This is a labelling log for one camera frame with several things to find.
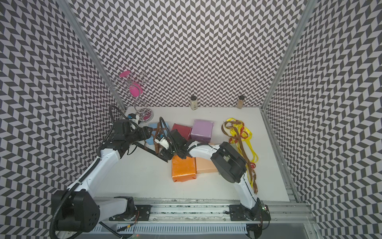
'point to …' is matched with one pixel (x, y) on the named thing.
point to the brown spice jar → (239, 103)
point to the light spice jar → (194, 103)
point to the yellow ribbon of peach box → (240, 136)
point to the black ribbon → (151, 152)
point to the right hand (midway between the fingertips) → (162, 153)
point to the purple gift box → (201, 130)
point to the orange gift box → (183, 170)
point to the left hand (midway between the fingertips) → (148, 130)
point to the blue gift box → (150, 141)
